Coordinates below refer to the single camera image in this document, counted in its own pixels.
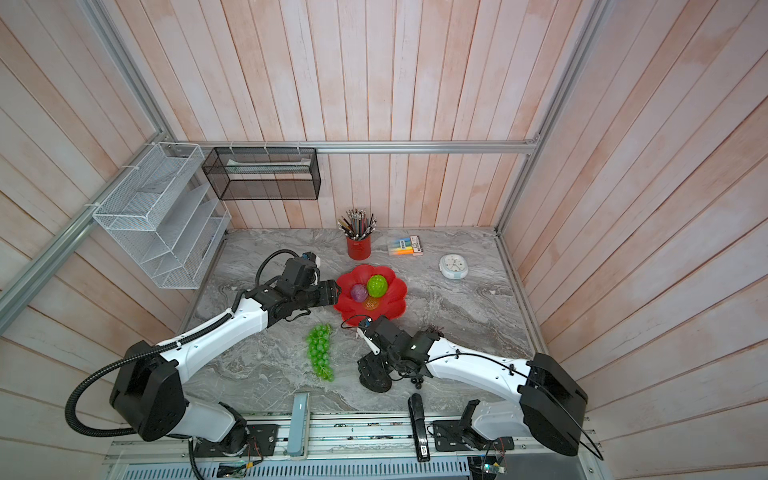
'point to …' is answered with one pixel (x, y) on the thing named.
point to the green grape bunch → (318, 349)
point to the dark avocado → (374, 378)
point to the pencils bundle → (356, 225)
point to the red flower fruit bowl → (352, 312)
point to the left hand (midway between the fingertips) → (331, 295)
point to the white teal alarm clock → (453, 267)
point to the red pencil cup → (359, 250)
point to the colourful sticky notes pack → (406, 246)
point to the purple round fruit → (359, 293)
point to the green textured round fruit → (377, 286)
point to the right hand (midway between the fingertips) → (371, 360)
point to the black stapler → (415, 404)
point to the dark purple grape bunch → (417, 381)
